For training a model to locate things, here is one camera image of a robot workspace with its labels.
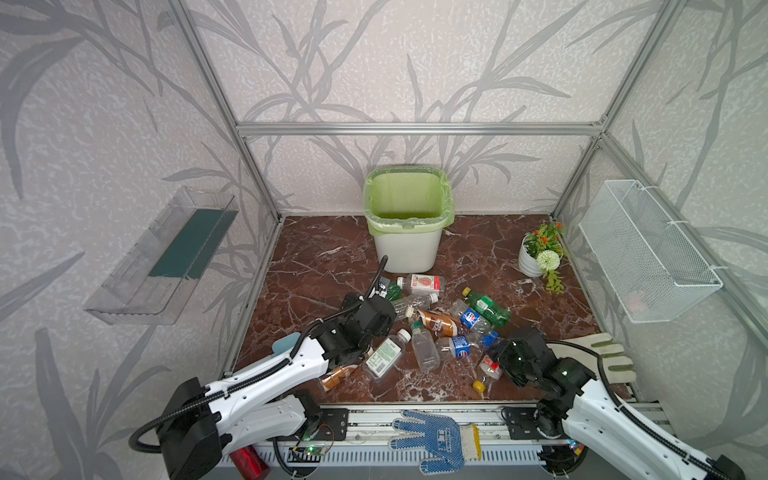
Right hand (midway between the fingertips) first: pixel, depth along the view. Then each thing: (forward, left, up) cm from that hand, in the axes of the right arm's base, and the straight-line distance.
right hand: (488, 347), depth 84 cm
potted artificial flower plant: (+26, -19, +10) cm, 34 cm away
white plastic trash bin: (+28, +22, +7) cm, 37 cm away
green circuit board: (-25, +48, -4) cm, 54 cm away
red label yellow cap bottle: (-7, +1, +3) cm, 8 cm away
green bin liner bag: (+46, +23, +14) cm, 53 cm away
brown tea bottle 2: (-8, +41, +3) cm, 42 cm away
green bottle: (+17, +27, +1) cm, 32 cm away
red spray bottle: (-27, +59, +1) cm, 65 cm away
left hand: (+10, +31, +13) cm, 35 cm away
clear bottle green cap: (-1, +18, +1) cm, 18 cm away
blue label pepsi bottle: (+8, +5, +2) cm, 9 cm away
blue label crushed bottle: (-1, +8, +2) cm, 9 cm away
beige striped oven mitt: (-4, -37, -4) cm, 37 cm away
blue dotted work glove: (-21, +15, -2) cm, 26 cm away
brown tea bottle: (+6, +14, +4) cm, 16 cm away
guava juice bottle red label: (+20, +18, +1) cm, 27 cm away
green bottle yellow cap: (+11, -2, +2) cm, 11 cm away
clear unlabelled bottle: (+13, +19, +3) cm, 23 cm away
